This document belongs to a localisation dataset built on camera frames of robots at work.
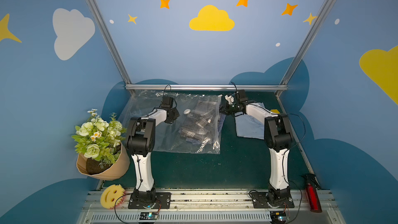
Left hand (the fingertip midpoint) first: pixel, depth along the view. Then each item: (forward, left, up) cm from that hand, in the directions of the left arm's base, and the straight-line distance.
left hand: (179, 113), depth 104 cm
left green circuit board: (-57, +9, -4) cm, 58 cm away
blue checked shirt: (-6, -28, +2) cm, 29 cm away
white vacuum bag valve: (+3, -5, -1) cm, 6 cm away
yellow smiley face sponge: (-50, +27, 0) cm, 57 cm away
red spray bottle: (-44, -73, -2) cm, 85 cm away
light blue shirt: (-7, -47, -3) cm, 48 cm away
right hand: (+1, -27, +5) cm, 27 cm away
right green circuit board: (-56, -52, -3) cm, 77 cm away
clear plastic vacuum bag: (-13, -13, 0) cm, 18 cm away
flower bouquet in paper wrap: (-38, +27, +20) cm, 51 cm away
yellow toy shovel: (+7, -69, -4) cm, 69 cm away
